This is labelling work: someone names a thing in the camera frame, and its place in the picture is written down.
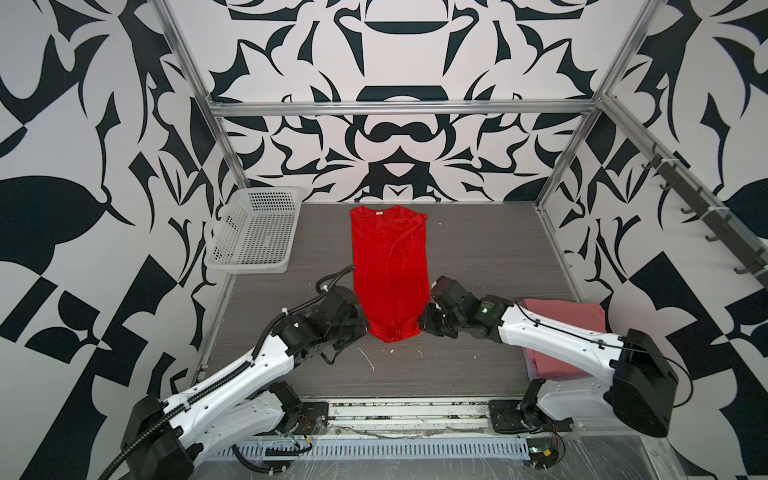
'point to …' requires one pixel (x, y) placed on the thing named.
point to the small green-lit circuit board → (543, 452)
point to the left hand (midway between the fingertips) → (374, 318)
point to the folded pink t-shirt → (588, 315)
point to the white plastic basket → (256, 231)
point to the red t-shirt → (390, 270)
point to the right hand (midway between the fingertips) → (416, 322)
